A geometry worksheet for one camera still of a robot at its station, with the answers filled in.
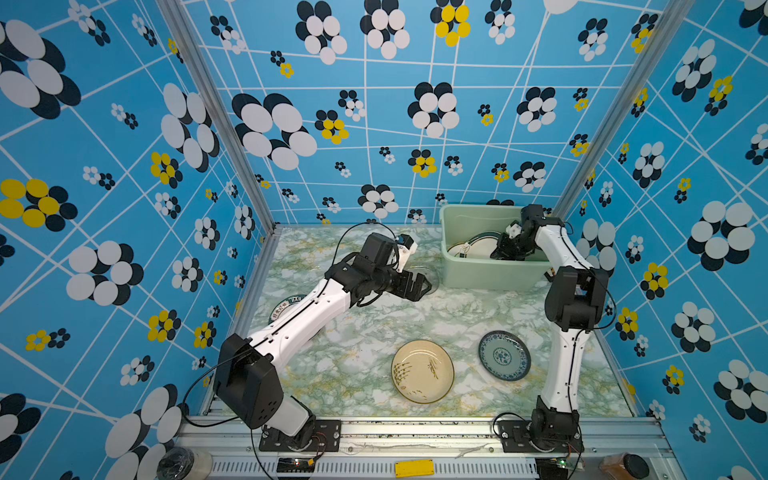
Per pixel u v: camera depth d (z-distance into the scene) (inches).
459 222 41.3
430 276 41.3
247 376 16.0
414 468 27.3
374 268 23.6
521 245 34.2
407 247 27.4
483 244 42.6
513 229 37.8
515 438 28.5
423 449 28.4
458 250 42.8
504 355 34.1
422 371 33.4
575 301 23.5
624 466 24.7
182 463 24.3
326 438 28.5
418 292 26.8
